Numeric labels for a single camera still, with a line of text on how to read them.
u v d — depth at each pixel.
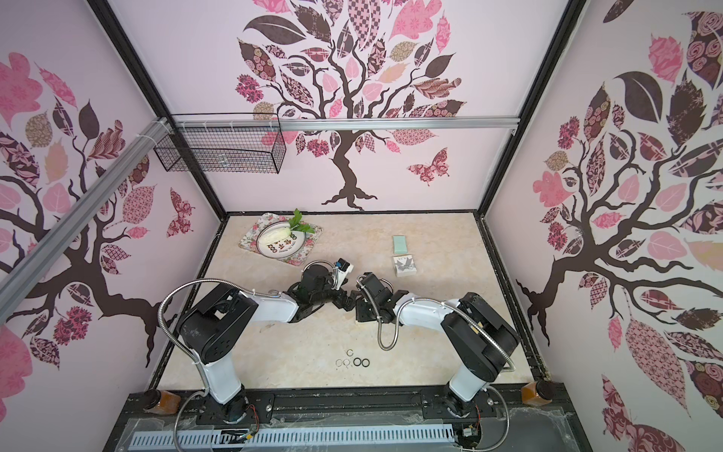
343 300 0.83
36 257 0.53
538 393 0.68
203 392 0.60
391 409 0.74
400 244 1.07
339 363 0.81
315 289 0.75
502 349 0.41
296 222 1.14
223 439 0.72
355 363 0.81
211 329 0.49
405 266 1.00
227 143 0.95
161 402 0.68
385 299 0.68
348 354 0.83
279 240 1.10
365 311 0.82
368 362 0.81
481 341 0.45
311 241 1.10
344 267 0.81
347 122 0.93
